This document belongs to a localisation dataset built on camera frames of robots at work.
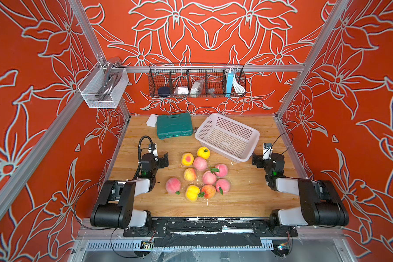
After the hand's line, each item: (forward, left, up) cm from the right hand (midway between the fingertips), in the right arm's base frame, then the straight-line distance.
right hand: (259, 151), depth 92 cm
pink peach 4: (-8, +34, 0) cm, 35 cm away
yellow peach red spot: (-5, +41, -1) cm, 42 cm away
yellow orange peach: (-14, +40, -2) cm, 42 cm away
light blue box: (+24, +18, +23) cm, 38 cm away
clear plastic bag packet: (+26, +37, +25) cm, 51 cm away
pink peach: (-21, +48, 0) cm, 52 cm away
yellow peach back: (-1, +32, 0) cm, 32 cm away
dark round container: (+27, +56, +22) cm, 66 cm away
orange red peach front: (-23, +29, -1) cm, 37 cm away
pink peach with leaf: (-16, +29, -1) cm, 34 cm away
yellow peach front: (-24, +38, -1) cm, 45 cm away
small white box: (+28, +69, -4) cm, 75 cm away
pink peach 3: (-12, +22, -1) cm, 25 cm away
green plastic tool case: (+22, +56, -3) cm, 60 cm away
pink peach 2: (-19, +22, -2) cm, 29 cm away
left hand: (-2, +59, 0) cm, 59 cm away
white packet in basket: (+22, +44, +26) cm, 56 cm away
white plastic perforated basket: (+14, +16, -7) cm, 22 cm away
